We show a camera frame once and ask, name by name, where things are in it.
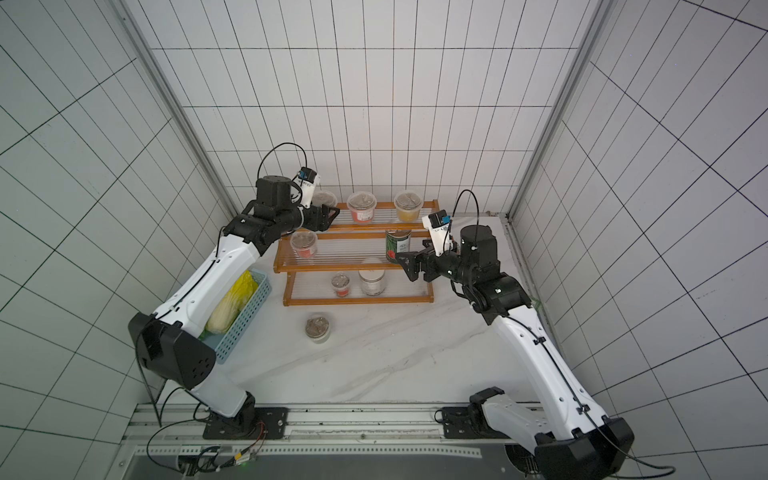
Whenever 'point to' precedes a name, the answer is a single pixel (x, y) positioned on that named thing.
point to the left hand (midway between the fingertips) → (322, 212)
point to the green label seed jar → (317, 328)
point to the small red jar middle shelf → (304, 243)
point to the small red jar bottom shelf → (341, 282)
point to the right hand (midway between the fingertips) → (399, 250)
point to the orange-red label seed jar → (325, 198)
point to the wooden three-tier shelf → (356, 261)
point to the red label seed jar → (362, 206)
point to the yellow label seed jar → (408, 205)
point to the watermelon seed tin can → (397, 241)
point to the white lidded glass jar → (373, 282)
